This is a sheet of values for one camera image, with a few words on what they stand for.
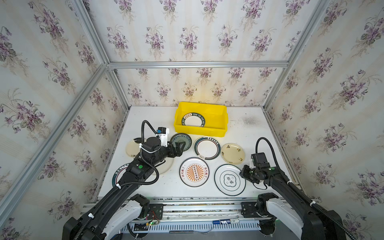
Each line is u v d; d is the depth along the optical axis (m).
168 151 0.66
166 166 0.89
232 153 0.93
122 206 0.48
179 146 0.66
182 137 1.01
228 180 0.84
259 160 0.68
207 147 0.96
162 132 0.65
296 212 0.48
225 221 0.69
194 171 0.86
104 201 0.43
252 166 0.73
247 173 0.75
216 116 1.15
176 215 0.73
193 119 1.13
